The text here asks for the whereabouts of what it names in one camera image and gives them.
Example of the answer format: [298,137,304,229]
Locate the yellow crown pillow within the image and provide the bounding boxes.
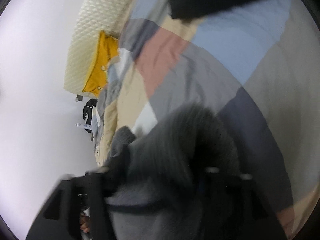
[82,30,118,97]

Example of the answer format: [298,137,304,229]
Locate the black bag on nightstand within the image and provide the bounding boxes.
[82,99,97,125]

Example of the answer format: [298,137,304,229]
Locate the white spray bottle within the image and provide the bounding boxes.
[76,123,92,129]

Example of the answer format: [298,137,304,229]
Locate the cream quilted headboard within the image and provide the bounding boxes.
[63,0,134,98]

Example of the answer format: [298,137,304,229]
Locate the wall socket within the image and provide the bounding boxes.
[75,95,83,102]

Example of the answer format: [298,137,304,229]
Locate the patchwork quilt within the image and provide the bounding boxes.
[95,0,319,239]

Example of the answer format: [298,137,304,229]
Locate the grey fleece jacket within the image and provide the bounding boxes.
[106,105,254,239]

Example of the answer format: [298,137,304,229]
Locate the person's right hand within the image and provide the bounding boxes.
[80,212,91,233]

